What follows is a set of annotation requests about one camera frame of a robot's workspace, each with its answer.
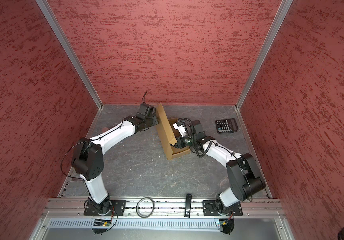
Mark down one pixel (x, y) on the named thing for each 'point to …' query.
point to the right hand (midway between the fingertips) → (168, 145)
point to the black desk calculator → (226, 125)
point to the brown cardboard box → (168, 134)
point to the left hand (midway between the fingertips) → (155, 121)
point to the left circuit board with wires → (100, 226)
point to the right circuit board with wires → (228, 225)
